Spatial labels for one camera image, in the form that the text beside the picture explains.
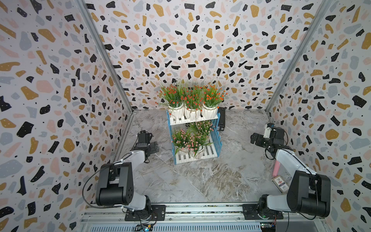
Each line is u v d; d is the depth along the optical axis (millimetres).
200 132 874
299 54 884
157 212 733
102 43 830
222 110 1160
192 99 677
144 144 729
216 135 1094
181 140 842
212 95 704
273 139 693
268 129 818
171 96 697
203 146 937
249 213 731
